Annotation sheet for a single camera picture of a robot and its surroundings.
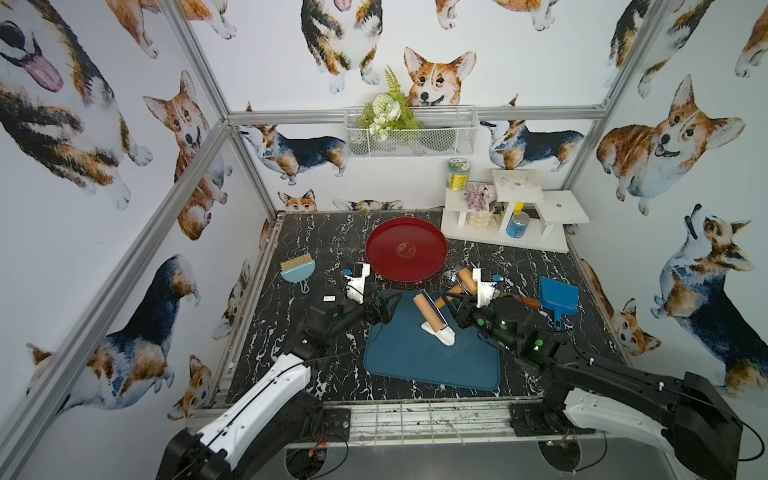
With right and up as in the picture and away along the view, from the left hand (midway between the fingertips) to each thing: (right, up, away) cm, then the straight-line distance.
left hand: (388, 283), depth 76 cm
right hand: (+16, 0, -1) cm, 16 cm away
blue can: (+45, +16, +31) cm, 57 cm away
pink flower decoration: (+28, +24, +19) cm, 42 cm away
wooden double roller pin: (+19, 0, -5) cm, 20 cm away
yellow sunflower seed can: (+23, +33, +27) cm, 49 cm away
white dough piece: (+16, -17, +10) cm, 26 cm away
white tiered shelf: (+43, +21, +30) cm, 57 cm away
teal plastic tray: (+3, -20, +9) cm, 22 cm away
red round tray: (+5, +7, +34) cm, 35 cm away
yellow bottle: (+46, +23, +32) cm, 60 cm away
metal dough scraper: (+43, -9, +23) cm, 50 cm away
